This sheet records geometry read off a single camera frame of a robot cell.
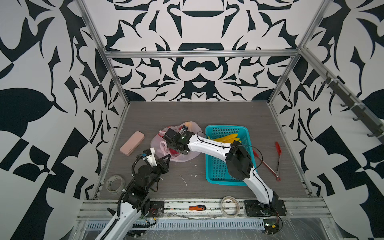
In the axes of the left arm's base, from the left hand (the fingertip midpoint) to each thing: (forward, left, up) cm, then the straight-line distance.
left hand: (171, 153), depth 79 cm
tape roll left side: (-11, +34, -10) cm, 37 cm away
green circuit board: (-32, -47, -15) cm, 59 cm away
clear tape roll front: (-25, -25, -12) cm, 37 cm away
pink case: (+13, +26, -11) cm, 31 cm away
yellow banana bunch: (+13, -34, -9) cm, 38 cm away
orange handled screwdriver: (-23, -14, -11) cm, 29 cm away
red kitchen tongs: (+5, -64, -11) cm, 65 cm away
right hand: (+9, +1, -7) cm, 11 cm away
